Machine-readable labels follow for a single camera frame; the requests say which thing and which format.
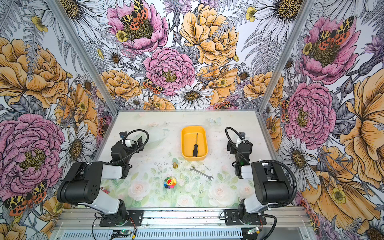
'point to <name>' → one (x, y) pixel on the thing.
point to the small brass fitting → (175, 165)
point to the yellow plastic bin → (189, 138)
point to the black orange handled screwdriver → (195, 150)
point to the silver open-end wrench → (201, 173)
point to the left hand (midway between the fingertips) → (134, 141)
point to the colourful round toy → (170, 182)
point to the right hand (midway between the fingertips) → (238, 143)
